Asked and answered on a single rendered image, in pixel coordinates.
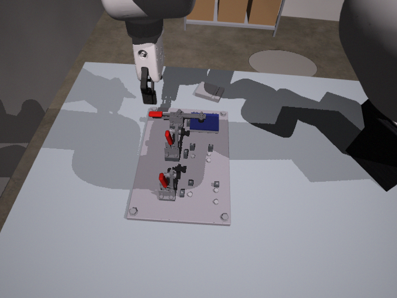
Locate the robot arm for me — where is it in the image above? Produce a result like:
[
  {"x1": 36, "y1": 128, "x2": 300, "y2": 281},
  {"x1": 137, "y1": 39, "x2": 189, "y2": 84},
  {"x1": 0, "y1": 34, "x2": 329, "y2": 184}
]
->
[{"x1": 101, "y1": 0, "x2": 397, "y2": 126}]

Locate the blue rectangular block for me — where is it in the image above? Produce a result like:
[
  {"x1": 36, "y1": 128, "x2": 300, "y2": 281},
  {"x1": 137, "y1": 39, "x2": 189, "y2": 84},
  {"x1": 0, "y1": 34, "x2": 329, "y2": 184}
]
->
[{"x1": 190, "y1": 114, "x2": 219, "y2": 134}]

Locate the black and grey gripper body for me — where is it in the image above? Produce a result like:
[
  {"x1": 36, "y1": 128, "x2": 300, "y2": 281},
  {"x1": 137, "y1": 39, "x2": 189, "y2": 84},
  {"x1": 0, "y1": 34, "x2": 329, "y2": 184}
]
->
[{"x1": 127, "y1": 30, "x2": 165, "y2": 82}]

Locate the black toggle clamp with red handle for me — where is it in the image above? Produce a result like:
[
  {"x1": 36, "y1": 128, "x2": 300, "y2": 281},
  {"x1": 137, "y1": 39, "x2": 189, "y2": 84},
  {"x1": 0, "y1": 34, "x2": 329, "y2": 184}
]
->
[{"x1": 164, "y1": 126, "x2": 185, "y2": 162}]

